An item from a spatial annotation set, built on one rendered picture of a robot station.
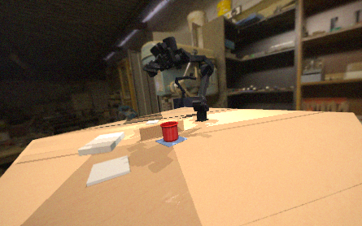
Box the red cup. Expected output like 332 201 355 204
160 121 178 142

